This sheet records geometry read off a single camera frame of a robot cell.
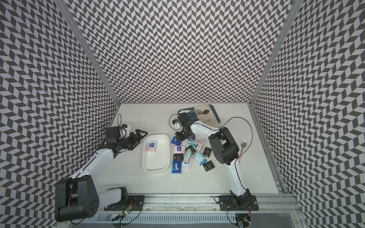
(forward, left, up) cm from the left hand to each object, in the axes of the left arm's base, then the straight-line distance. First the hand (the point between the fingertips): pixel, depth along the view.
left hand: (144, 137), depth 86 cm
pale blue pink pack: (-14, -25, -9) cm, 30 cm away
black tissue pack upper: (-5, -39, -9) cm, 41 cm away
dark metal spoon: (+27, -40, -8) cm, 49 cm away
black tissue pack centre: (-3, -29, -9) cm, 30 cm away
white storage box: (-10, -8, -11) cm, 17 cm away
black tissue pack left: (-9, -21, -9) cm, 24 cm away
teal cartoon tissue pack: (0, -31, -7) cm, 32 cm away
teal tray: (+28, -29, -9) cm, 41 cm away
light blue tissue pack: (-11, -35, -8) cm, 37 cm away
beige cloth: (+22, -44, -10) cm, 50 cm away
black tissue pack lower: (-14, -39, -10) cm, 43 cm away
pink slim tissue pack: (-1, -35, -6) cm, 35 cm away
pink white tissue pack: (-3, -21, -9) cm, 23 cm away
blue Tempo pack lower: (-15, -20, -9) cm, 27 cm away
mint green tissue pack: (-10, -27, -4) cm, 29 cm away
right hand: (+4, -21, -10) cm, 24 cm away
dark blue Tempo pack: (+2, -18, -9) cm, 21 cm away
